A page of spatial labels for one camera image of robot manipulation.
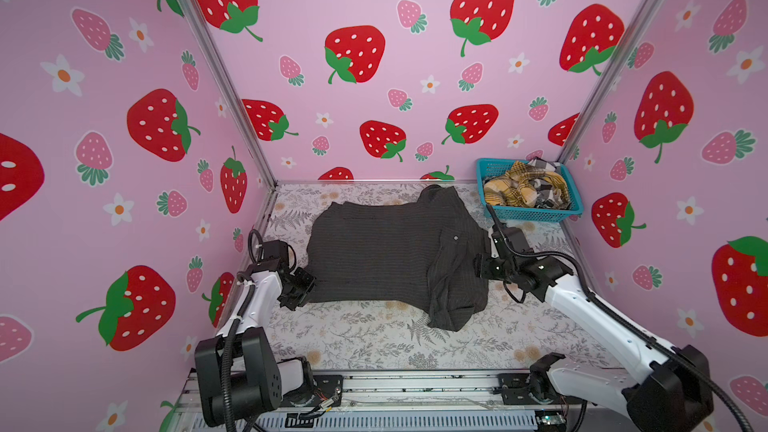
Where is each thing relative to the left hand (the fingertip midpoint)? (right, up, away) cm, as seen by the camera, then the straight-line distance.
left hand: (315, 287), depth 86 cm
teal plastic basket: (+60, +40, +31) cm, 79 cm away
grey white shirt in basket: (+76, +29, +16) cm, 83 cm away
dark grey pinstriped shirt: (+32, +8, +12) cm, 36 cm away
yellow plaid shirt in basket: (+67, +31, +20) cm, 77 cm away
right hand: (+46, +8, -4) cm, 47 cm away
